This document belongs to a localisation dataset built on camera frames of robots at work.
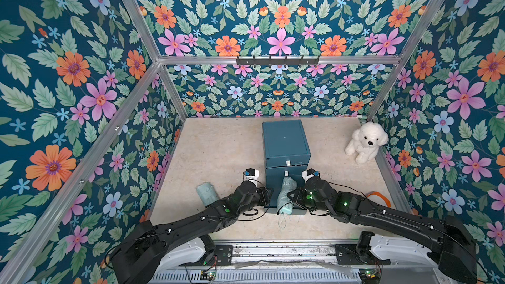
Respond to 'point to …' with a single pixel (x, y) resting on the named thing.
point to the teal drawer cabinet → (286, 150)
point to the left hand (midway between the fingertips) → (275, 191)
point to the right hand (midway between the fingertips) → (285, 196)
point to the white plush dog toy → (366, 142)
